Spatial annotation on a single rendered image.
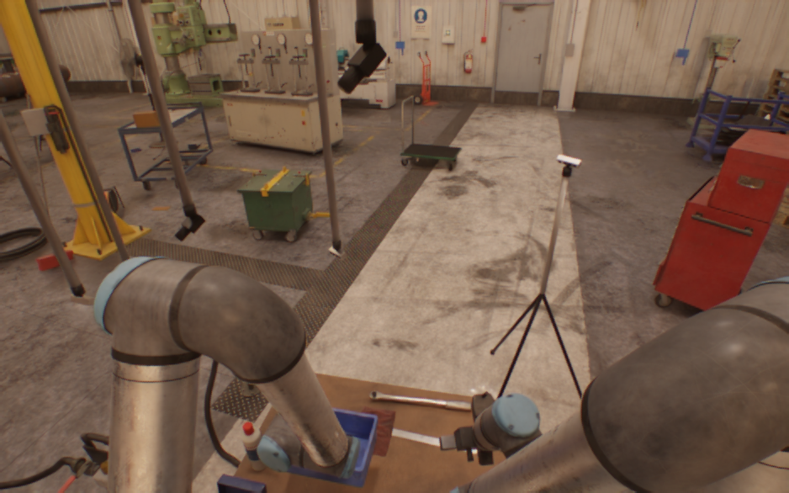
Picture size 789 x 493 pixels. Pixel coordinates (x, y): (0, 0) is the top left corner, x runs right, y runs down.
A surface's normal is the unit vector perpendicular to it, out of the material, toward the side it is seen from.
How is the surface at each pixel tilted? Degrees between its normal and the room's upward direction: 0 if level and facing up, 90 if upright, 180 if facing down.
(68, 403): 0
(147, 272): 15
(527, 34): 90
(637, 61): 90
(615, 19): 90
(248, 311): 49
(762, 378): 40
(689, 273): 90
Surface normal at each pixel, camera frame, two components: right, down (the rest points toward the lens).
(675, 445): -0.54, 0.10
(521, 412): 0.11, -0.66
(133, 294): -0.18, -0.26
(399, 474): -0.02, -0.86
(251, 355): 0.36, 0.32
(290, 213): -0.14, 0.50
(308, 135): -0.47, 0.45
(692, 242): -0.74, 0.35
